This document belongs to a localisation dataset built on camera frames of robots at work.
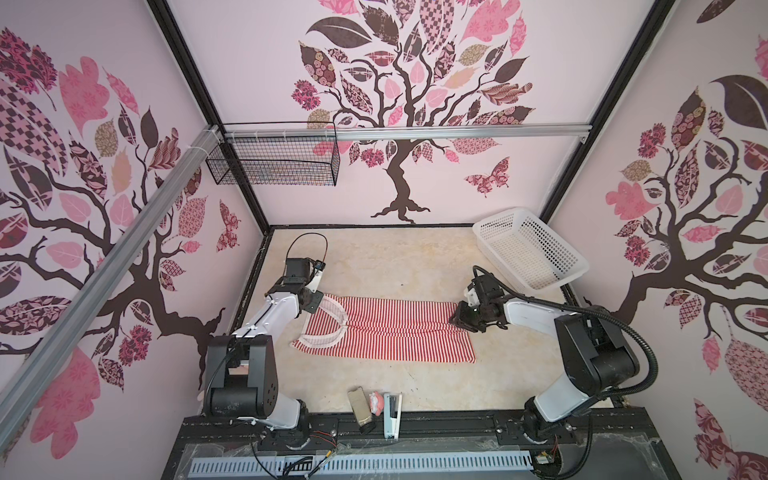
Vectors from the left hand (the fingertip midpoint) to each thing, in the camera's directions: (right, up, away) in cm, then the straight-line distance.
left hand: (305, 298), depth 91 cm
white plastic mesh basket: (+78, +14, +19) cm, 82 cm away
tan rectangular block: (+19, -25, -17) cm, 36 cm away
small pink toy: (+23, -24, -18) cm, 38 cm away
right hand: (+47, -7, +2) cm, 47 cm away
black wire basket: (-9, +46, +3) cm, 47 cm away
